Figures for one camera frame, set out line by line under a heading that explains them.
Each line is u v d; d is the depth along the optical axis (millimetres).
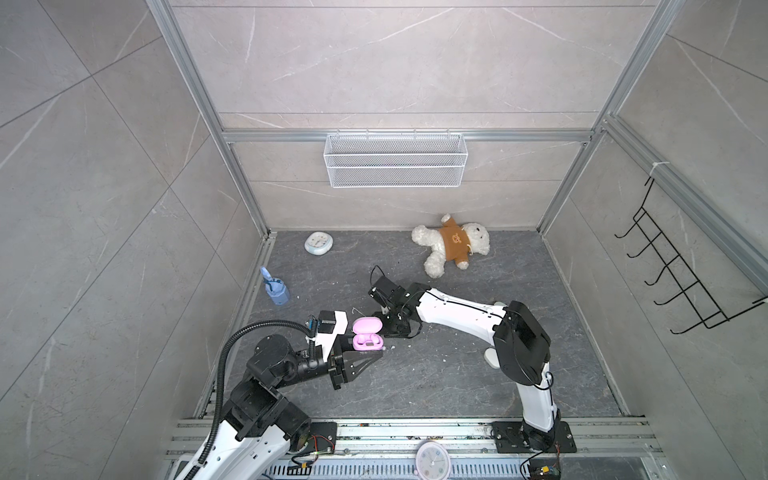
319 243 1132
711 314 579
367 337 563
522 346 492
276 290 930
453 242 1066
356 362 552
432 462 685
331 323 487
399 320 635
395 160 1003
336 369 504
